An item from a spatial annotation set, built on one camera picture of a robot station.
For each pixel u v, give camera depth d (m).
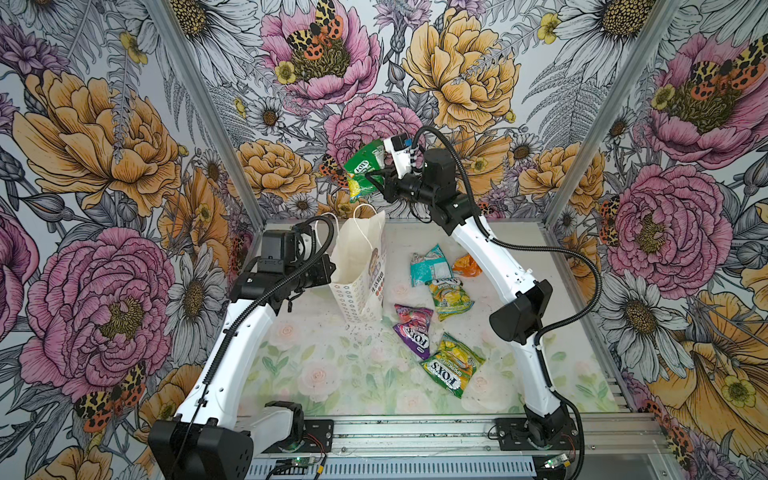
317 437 0.73
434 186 0.63
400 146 0.64
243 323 0.46
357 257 0.97
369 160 0.70
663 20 0.72
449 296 0.97
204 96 0.86
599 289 0.53
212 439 0.37
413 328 0.88
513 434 0.74
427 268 1.02
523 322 0.61
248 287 0.50
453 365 0.81
